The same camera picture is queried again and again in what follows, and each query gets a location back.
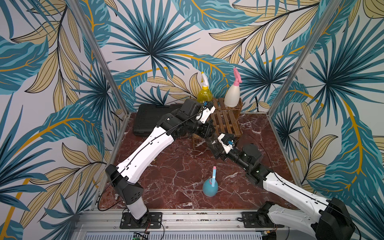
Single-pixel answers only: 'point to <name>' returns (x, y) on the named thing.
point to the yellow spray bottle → (205, 95)
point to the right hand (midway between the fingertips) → (207, 144)
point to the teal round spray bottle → (210, 185)
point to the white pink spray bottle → (232, 99)
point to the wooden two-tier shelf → (227, 120)
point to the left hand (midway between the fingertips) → (212, 132)
